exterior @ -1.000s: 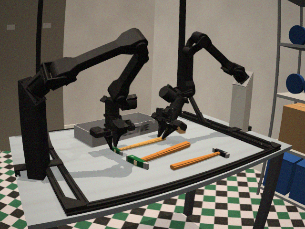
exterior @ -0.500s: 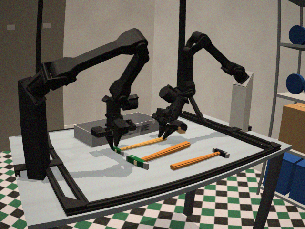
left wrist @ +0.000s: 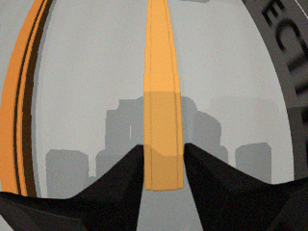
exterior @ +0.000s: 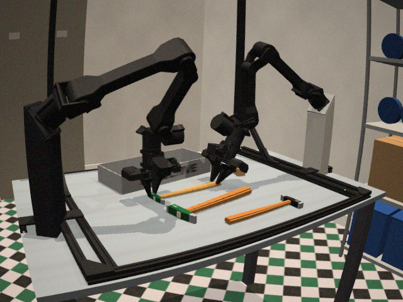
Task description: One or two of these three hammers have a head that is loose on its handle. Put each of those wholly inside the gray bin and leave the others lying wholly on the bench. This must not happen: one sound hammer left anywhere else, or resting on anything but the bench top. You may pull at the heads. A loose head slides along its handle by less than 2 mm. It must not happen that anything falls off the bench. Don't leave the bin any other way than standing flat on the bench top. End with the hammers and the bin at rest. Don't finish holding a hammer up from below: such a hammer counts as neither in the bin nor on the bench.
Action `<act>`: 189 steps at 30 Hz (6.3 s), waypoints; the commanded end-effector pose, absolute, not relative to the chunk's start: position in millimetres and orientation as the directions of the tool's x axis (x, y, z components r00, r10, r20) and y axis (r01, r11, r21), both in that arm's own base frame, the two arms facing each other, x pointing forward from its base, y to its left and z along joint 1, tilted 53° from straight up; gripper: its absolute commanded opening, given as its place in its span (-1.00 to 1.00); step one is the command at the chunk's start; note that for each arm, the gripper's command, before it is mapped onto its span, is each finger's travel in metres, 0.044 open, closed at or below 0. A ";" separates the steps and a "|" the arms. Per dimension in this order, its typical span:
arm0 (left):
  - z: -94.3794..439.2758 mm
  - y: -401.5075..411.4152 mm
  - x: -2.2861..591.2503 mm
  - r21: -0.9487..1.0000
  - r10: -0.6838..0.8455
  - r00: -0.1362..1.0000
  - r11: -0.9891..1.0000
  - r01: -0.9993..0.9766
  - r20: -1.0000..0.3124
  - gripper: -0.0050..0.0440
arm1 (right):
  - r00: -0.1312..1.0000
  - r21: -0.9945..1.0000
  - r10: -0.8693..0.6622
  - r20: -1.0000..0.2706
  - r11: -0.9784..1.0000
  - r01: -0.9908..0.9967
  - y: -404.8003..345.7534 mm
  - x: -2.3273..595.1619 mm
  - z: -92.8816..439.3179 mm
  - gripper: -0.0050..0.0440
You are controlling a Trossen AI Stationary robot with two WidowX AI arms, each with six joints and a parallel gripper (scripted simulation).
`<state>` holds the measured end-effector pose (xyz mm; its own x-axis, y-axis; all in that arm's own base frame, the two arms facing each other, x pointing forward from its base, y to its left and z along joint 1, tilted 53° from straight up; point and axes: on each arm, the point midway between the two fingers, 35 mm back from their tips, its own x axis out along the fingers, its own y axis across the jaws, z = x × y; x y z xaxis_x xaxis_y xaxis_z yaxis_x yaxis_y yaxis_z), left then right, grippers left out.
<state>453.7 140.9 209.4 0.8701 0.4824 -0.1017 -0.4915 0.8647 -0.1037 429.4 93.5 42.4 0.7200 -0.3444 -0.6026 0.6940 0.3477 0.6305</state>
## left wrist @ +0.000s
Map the orange hammer with dark green head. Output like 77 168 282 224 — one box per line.
0 0 53 197

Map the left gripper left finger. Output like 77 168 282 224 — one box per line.
0 144 144 231

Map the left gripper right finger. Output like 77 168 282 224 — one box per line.
183 142 308 231

